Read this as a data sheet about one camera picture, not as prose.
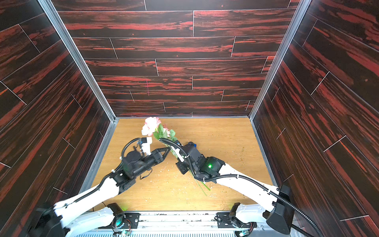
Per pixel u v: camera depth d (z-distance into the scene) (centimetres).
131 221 73
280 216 37
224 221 75
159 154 66
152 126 70
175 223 74
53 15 68
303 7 66
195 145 98
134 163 57
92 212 57
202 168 51
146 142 68
